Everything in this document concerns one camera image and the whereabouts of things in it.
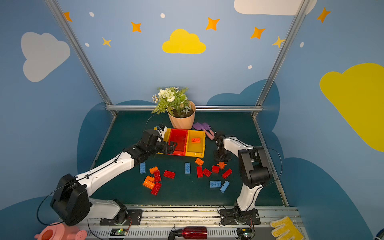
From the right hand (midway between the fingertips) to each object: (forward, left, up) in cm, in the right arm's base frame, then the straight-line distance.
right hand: (222, 158), depth 95 cm
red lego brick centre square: (-10, +10, +1) cm, 15 cm away
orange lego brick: (-11, +43, +2) cm, 45 cm away
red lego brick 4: (-11, -1, +1) cm, 11 cm away
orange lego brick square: (-4, +15, +1) cm, 15 cm away
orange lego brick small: (+13, +18, 0) cm, 22 cm away
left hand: (0, +31, +17) cm, 35 cm away
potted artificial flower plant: (+28, +29, +16) cm, 43 cm away
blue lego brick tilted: (-18, 0, +1) cm, 18 cm away
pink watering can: (-44, +71, +13) cm, 85 cm away
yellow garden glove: (-36, -27, +1) cm, 45 cm away
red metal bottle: (-40, +17, +4) cm, 44 cm away
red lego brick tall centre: (-10, +15, 0) cm, 18 cm away
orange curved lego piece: (-18, +43, +2) cm, 47 cm away
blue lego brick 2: (-17, +5, +1) cm, 18 cm away
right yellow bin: (+5, +18, 0) cm, 18 cm away
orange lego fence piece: (-5, +1, +1) cm, 5 cm away
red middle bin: (+12, +29, +6) cm, 32 cm away
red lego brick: (-13, +40, 0) cm, 42 cm away
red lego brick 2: (-12, +33, +1) cm, 35 cm away
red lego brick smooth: (-7, +5, 0) cm, 9 cm away
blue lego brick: (-8, +22, 0) cm, 23 cm away
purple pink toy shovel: (+25, +16, +1) cm, 30 cm away
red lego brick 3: (-21, +39, 0) cm, 44 cm away
